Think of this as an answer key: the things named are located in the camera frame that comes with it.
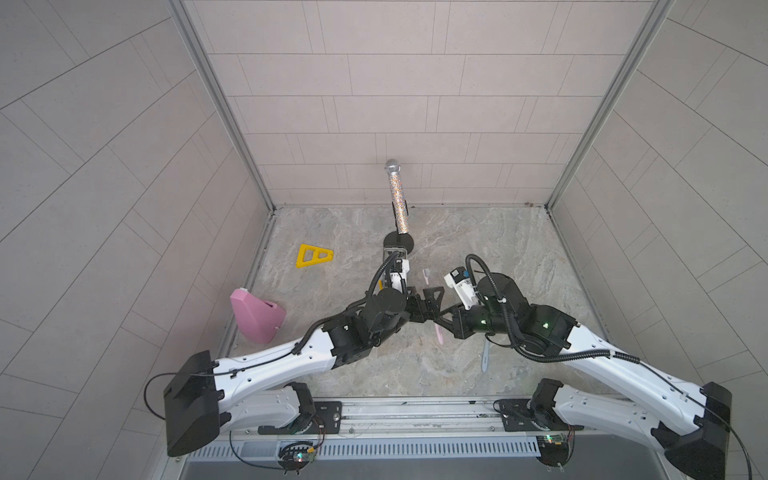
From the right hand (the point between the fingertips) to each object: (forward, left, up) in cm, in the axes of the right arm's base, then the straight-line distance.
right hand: (435, 322), depth 68 cm
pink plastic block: (+6, +45, -5) cm, 45 cm away
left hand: (+6, -1, +3) cm, 7 cm away
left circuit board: (-22, +33, -16) cm, 43 cm away
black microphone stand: (+38, +5, -15) cm, 41 cm away
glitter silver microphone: (+37, +6, +5) cm, 38 cm away
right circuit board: (-24, -26, -20) cm, 40 cm away
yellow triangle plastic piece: (+30, +40, -15) cm, 52 cm away
